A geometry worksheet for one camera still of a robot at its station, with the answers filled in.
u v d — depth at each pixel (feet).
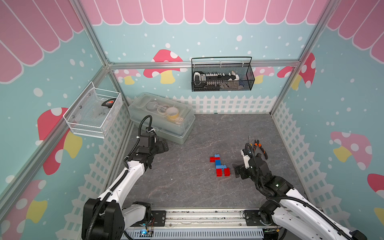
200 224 2.43
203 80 2.89
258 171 1.85
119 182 1.54
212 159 3.03
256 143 3.37
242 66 2.96
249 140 3.37
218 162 3.06
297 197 1.60
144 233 2.35
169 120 3.06
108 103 2.55
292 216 1.91
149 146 2.11
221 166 2.95
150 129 2.38
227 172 2.93
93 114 2.40
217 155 3.11
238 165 2.32
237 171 2.34
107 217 1.29
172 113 3.12
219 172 2.92
